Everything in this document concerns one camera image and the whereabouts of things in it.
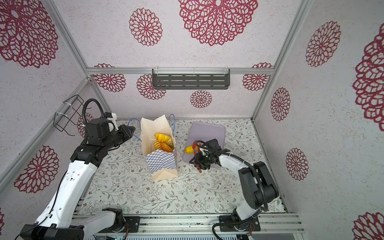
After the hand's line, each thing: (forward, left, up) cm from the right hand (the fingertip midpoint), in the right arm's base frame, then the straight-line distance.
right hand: (191, 161), depth 88 cm
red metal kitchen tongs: (+14, -1, -2) cm, 14 cm away
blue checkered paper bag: (-6, +15, +6) cm, 17 cm away
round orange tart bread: (+11, +18, +9) cm, 23 cm away
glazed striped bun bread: (+7, +16, +4) cm, 18 cm away
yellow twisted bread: (+12, +2, -5) cm, 13 cm away
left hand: (+3, +27, +24) cm, 36 cm away
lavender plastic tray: (+31, -9, -10) cm, 34 cm away
